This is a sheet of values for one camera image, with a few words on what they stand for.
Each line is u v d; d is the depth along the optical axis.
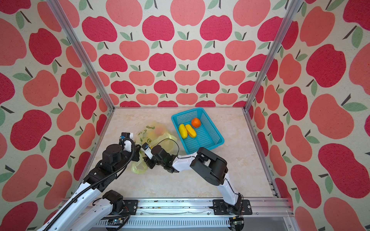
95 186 0.50
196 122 1.04
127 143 0.65
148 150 0.77
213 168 0.51
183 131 1.01
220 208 0.73
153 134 0.94
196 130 1.07
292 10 0.70
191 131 1.01
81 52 0.86
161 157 0.70
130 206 0.75
